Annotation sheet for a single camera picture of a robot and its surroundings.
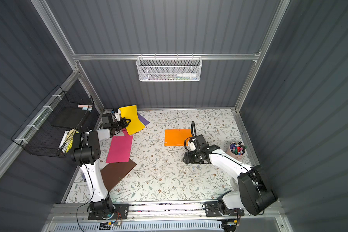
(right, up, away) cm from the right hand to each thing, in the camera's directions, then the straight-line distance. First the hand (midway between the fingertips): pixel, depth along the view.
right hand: (188, 159), depth 86 cm
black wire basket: (-72, +18, -14) cm, 75 cm away
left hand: (-42, +25, +18) cm, 52 cm away
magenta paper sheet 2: (-46, +4, +12) cm, 48 cm away
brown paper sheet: (-46, -8, +1) cm, 47 cm away
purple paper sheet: (-33, +23, +27) cm, 49 cm away
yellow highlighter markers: (-57, +12, -19) cm, 62 cm away
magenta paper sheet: (-44, +15, +17) cm, 50 cm away
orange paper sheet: (-7, +11, +22) cm, 26 cm away
